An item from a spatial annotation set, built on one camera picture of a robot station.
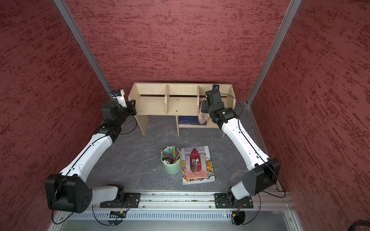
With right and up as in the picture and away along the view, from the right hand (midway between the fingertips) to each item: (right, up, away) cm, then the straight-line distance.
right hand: (207, 105), depth 79 cm
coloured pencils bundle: (-20, -28, 0) cm, 35 cm away
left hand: (-41, +1, 0) cm, 42 cm away
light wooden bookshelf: (-15, +4, +9) cm, 18 cm away
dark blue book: (-10, -9, +10) cm, 17 cm away
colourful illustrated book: (-5, -37, +6) cm, 37 cm away
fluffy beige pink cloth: (-2, -6, 0) cm, 7 cm away
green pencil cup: (-19, -36, +2) cm, 41 cm away
